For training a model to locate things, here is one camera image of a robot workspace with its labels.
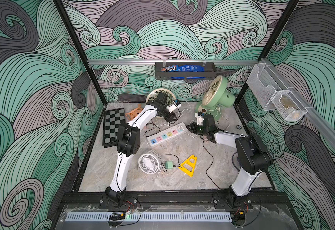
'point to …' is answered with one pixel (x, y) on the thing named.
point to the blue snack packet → (184, 68)
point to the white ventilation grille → (196, 216)
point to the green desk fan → (216, 97)
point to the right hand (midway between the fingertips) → (188, 126)
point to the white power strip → (166, 134)
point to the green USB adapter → (169, 164)
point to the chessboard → (112, 119)
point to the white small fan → (150, 162)
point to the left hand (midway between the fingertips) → (174, 113)
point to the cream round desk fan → (153, 95)
